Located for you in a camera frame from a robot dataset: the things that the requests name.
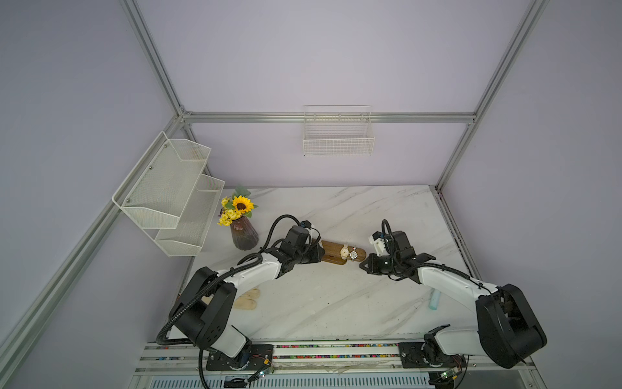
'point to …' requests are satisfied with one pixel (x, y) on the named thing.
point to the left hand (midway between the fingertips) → (322, 253)
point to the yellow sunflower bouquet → (238, 205)
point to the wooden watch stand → (332, 254)
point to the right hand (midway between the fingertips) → (362, 268)
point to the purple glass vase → (244, 237)
